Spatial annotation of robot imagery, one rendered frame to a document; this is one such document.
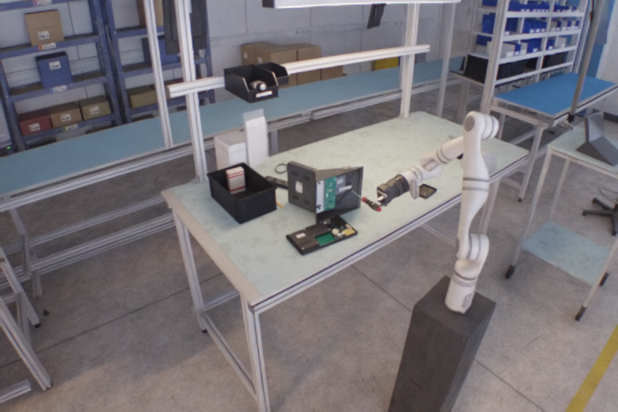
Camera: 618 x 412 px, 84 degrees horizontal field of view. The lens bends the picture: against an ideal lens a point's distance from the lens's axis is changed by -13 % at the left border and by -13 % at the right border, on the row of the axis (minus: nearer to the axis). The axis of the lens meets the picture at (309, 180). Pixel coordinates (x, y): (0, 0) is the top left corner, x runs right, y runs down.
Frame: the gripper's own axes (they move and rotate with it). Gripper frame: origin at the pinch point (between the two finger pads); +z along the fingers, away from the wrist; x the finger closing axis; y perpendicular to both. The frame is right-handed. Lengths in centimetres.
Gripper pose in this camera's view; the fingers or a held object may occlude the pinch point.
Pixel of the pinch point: (372, 207)
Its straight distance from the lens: 145.5
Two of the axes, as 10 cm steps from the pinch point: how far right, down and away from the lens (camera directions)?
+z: -8.2, 4.3, -3.8
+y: -5.5, -4.1, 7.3
